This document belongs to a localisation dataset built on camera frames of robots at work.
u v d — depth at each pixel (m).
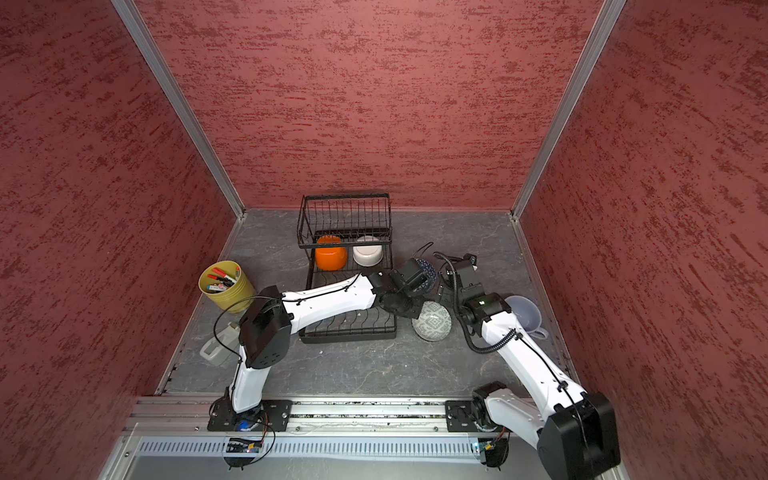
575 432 0.38
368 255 1.00
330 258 0.99
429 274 0.66
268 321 0.53
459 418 0.74
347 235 1.07
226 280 0.89
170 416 0.76
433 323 0.87
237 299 0.84
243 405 0.61
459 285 0.61
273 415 0.75
